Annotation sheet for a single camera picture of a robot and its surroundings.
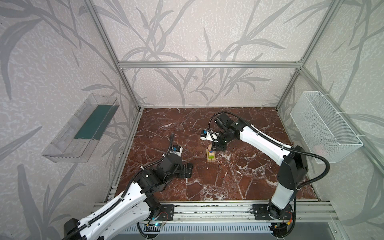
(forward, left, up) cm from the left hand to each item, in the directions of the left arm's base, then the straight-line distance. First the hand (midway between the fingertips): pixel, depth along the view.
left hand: (188, 161), depth 76 cm
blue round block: (+10, -12, -8) cm, 18 cm away
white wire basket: (+5, -60, +19) cm, 64 cm away
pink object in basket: (+4, -65, +6) cm, 66 cm away
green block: (+7, -13, -11) cm, 18 cm away
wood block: (+7, -13, -14) cm, 20 cm away
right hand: (+13, -13, 0) cm, 18 cm away
